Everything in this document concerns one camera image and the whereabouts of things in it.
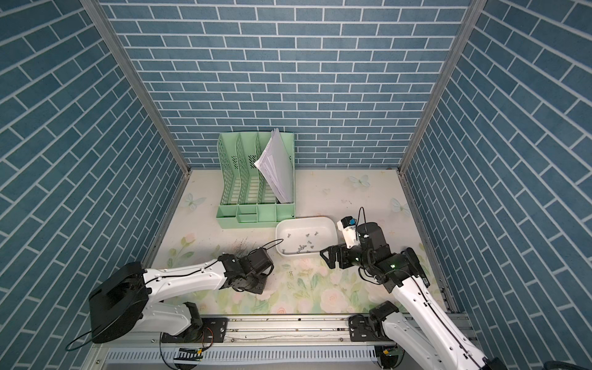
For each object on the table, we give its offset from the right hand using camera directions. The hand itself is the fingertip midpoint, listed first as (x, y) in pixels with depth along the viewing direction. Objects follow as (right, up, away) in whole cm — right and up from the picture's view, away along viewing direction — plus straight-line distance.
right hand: (334, 250), depth 75 cm
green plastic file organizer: (-38, +16, +33) cm, 53 cm away
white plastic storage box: (-10, 0, +21) cm, 23 cm away
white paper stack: (-21, +30, +15) cm, 40 cm away
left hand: (-24, -16, +7) cm, 29 cm away
